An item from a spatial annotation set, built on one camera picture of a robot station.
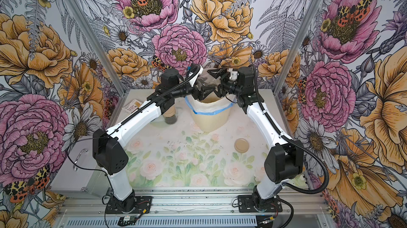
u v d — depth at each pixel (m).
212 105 0.76
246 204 0.74
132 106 1.08
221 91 0.71
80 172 0.69
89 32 0.88
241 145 0.95
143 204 0.74
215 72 0.68
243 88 0.61
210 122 0.85
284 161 0.45
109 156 0.46
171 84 0.62
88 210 0.75
